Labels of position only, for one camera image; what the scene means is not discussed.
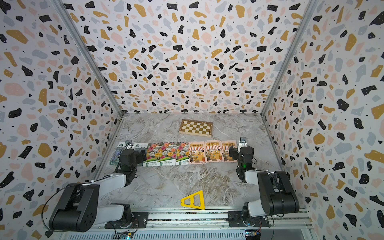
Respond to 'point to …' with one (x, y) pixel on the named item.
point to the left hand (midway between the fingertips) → (135, 150)
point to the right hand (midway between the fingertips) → (242, 145)
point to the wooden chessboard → (195, 127)
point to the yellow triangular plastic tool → (191, 198)
